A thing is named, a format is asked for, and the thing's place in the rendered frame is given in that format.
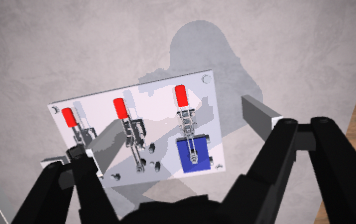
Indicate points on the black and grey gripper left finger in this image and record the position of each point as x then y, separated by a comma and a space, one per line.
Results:
49, 199

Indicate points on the blue rectangular plate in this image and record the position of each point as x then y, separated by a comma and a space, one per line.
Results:
202, 151

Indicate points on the white fixture plate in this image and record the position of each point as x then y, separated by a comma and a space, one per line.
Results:
156, 104

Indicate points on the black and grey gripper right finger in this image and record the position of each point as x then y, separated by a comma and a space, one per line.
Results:
258, 194

